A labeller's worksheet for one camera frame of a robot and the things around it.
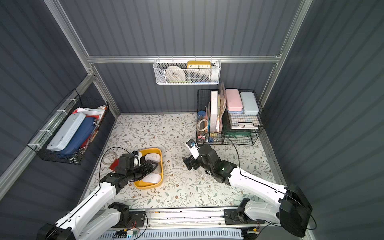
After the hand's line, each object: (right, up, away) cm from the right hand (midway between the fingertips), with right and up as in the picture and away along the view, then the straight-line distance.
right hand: (194, 153), depth 78 cm
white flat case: (-57, +8, -16) cm, 60 cm away
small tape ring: (+3, +15, +28) cm, 32 cm away
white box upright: (+11, +23, +8) cm, 27 cm away
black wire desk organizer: (+21, +20, +10) cm, 30 cm away
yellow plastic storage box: (-30, -18, +4) cm, 35 cm away
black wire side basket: (-63, +26, -1) cm, 68 cm away
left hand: (-23, -9, +4) cm, 25 cm away
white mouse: (-23, -15, +6) cm, 28 cm away
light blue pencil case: (+36, +28, +15) cm, 48 cm away
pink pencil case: (+25, +31, +14) cm, 42 cm away
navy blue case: (-52, +14, -7) cm, 54 cm away
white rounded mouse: (-25, -4, +12) cm, 29 cm away
